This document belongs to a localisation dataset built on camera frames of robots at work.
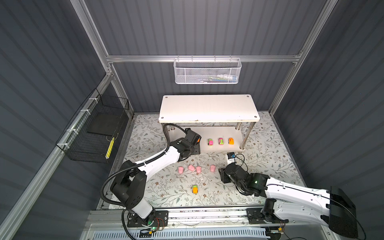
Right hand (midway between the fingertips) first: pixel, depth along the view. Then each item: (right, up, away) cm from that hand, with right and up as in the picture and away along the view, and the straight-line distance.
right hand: (222, 171), depth 80 cm
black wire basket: (-65, +21, -7) cm, 68 cm away
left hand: (-15, +12, +7) cm, 20 cm away
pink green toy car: (+1, +15, +13) cm, 20 cm away
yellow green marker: (-55, +14, -11) cm, 58 cm away
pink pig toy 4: (-5, -1, +8) cm, 10 cm away
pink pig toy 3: (-13, -2, +8) cm, 15 cm away
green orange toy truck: (-15, -10, 0) cm, 18 cm away
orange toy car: (+8, +15, +13) cm, 21 cm away
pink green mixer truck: (-6, +14, +13) cm, 20 cm away
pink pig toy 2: (-17, -1, +8) cm, 19 cm away
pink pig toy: (-24, -2, +8) cm, 25 cm away
